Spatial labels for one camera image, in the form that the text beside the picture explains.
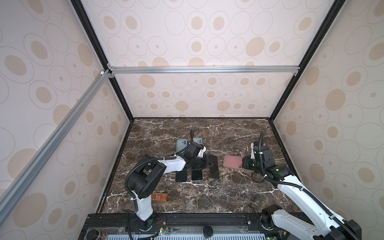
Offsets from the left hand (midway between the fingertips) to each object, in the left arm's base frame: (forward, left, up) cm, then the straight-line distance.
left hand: (217, 163), depth 86 cm
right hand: (0, -14, +5) cm, 15 cm away
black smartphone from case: (-5, +21, -9) cm, 24 cm away
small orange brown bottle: (-18, +32, -4) cm, 37 cm away
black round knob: (-33, +7, +3) cm, 34 cm away
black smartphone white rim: (-4, +12, -9) cm, 15 cm away
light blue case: (+22, +10, -9) cm, 26 cm away
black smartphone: (+7, +1, -12) cm, 14 cm away
